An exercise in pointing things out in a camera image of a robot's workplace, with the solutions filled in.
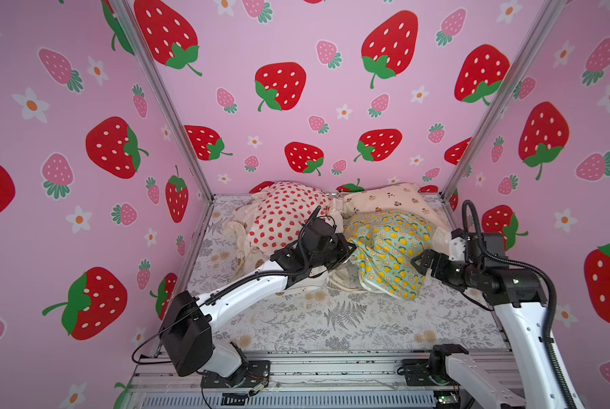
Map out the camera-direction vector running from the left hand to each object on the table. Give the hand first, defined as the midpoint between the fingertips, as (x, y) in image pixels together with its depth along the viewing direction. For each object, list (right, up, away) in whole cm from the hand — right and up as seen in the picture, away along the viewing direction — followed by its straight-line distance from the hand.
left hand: (362, 246), depth 73 cm
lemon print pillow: (+7, 0, +3) cm, 7 cm away
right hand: (+16, -6, -3) cm, 17 cm away
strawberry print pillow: (-27, +10, +17) cm, 34 cm away
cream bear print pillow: (+22, +18, +35) cm, 45 cm away
